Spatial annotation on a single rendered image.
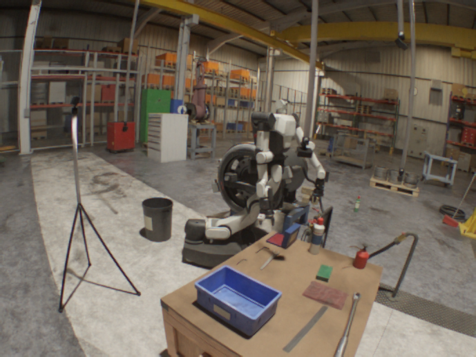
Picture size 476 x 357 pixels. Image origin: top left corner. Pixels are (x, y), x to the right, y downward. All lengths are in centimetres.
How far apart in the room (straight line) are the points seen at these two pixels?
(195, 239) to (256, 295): 114
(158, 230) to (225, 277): 138
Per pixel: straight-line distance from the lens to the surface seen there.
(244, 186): 244
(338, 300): 125
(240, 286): 116
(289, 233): 154
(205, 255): 206
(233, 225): 211
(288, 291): 125
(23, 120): 871
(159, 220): 241
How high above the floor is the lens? 125
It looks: 15 degrees down
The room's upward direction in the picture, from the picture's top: 5 degrees clockwise
